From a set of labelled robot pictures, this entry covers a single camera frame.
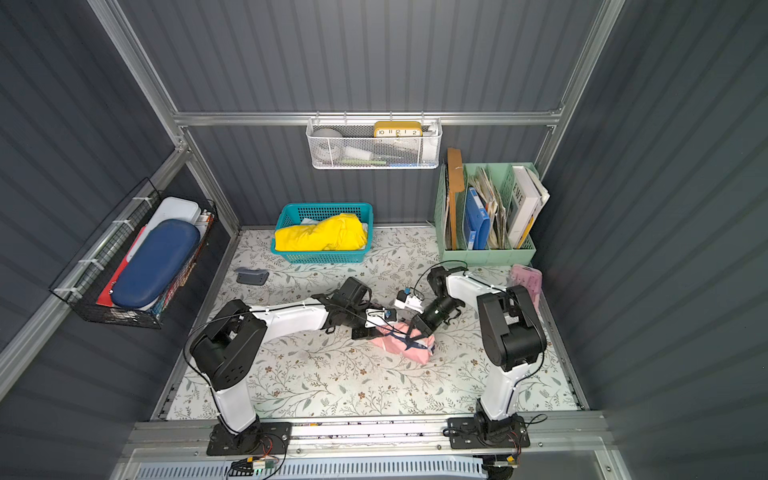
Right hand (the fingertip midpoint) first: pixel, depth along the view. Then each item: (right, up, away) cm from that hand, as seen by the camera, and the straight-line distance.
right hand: (418, 335), depth 87 cm
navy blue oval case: (-62, +22, -19) cm, 69 cm away
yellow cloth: (-25, +31, +15) cm, 43 cm away
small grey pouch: (-56, +16, +17) cm, 60 cm away
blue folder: (+20, +34, +9) cm, 41 cm away
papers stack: (+29, +30, +16) cm, 45 cm away
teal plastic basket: (-46, +40, +29) cm, 68 cm away
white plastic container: (-66, +36, -9) cm, 76 cm away
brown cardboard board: (+11, +44, 0) cm, 46 cm away
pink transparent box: (+41, +15, +17) cm, 47 cm away
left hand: (-10, +2, +3) cm, 11 cm away
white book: (+36, +43, +7) cm, 57 cm away
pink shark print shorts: (-6, 0, -2) cm, 7 cm away
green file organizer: (+31, +52, +18) cm, 64 cm away
